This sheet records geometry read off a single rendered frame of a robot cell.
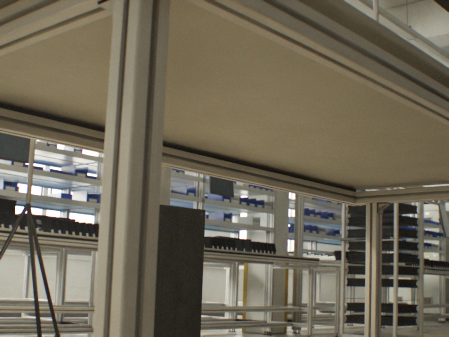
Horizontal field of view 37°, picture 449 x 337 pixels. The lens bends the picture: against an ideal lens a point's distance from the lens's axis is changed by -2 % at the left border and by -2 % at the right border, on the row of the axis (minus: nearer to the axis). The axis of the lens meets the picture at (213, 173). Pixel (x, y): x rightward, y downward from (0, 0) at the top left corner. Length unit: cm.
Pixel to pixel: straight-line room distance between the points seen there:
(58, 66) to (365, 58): 56
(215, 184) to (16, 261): 318
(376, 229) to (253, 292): 620
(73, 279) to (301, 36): 868
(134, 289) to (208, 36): 50
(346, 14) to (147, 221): 44
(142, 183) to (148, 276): 10
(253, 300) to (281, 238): 86
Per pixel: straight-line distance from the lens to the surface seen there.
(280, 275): 875
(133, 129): 70
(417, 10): 814
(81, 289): 955
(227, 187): 695
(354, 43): 100
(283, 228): 881
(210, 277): 1133
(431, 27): 798
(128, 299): 69
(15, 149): 535
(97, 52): 118
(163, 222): 222
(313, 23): 93
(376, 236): 258
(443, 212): 1169
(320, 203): 930
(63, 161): 677
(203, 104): 146
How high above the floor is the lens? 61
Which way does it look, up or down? 9 degrees up
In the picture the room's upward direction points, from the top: 2 degrees clockwise
